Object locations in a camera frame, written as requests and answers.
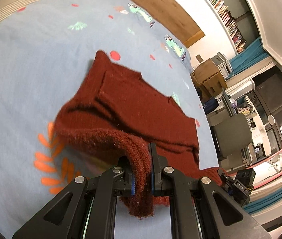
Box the dark red knitted sweater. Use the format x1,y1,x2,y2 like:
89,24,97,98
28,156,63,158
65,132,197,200
54,51,222,218

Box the pink framed tray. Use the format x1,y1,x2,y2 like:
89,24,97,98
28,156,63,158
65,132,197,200
226,146,282,189

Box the grey office chair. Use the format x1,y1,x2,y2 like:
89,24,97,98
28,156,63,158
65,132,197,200
210,113,252,170

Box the cardboard box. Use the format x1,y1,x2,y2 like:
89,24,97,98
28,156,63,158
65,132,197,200
191,59,228,100

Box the light blue patterned bedsheet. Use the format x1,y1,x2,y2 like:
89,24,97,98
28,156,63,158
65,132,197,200
0,0,221,238

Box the bookshelf with books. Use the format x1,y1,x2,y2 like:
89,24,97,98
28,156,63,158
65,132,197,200
204,0,246,55

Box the wooden headboard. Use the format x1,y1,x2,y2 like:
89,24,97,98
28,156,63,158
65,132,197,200
131,0,205,48

